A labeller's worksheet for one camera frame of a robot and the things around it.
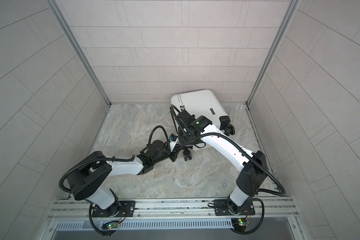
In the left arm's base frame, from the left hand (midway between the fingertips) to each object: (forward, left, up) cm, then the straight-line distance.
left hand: (187, 146), depth 82 cm
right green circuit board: (-34, -26, -9) cm, 44 cm away
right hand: (-1, +2, +6) cm, 6 cm away
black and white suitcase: (+24, -9, +10) cm, 27 cm away
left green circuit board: (-35, +33, -6) cm, 49 cm away
